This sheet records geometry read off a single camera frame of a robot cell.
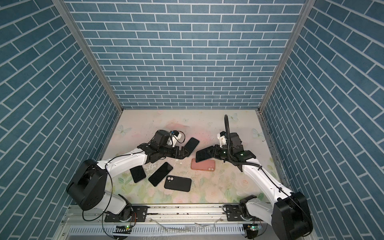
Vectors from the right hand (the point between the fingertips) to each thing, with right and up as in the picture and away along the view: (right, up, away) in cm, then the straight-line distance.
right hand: (207, 149), depth 81 cm
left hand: (-12, -2, +4) cm, 13 cm away
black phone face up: (-28, -16, +7) cm, 33 cm away
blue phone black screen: (-10, 0, +18) cm, 21 cm away
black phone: (-2, -6, +14) cm, 15 cm away
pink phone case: (+1, -12, +10) cm, 15 cm away
